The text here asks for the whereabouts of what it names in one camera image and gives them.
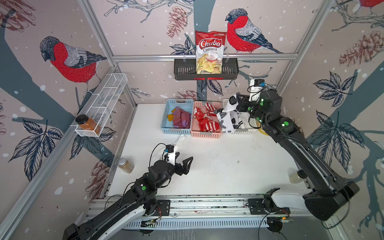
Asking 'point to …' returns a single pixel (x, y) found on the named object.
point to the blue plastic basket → (167, 127)
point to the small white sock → (179, 141)
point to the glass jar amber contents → (125, 166)
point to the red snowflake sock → (200, 115)
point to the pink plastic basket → (195, 132)
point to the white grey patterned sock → (226, 121)
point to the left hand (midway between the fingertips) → (188, 154)
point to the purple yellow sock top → (181, 119)
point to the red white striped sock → (210, 109)
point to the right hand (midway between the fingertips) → (237, 93)
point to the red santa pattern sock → (207, 124)
